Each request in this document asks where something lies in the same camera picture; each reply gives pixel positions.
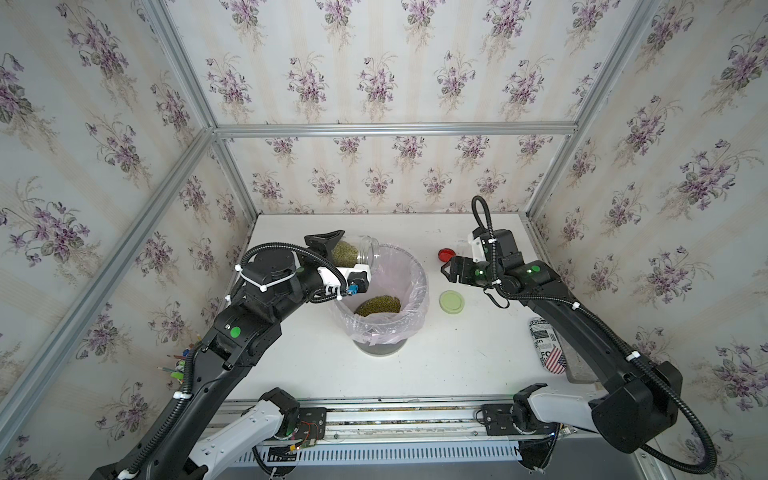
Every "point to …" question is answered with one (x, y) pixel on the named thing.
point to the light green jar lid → (451, 301)
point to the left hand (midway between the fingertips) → (339, 241)
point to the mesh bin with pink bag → (382, 319)
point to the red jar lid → (446, 254)
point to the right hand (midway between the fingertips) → (460, 270)
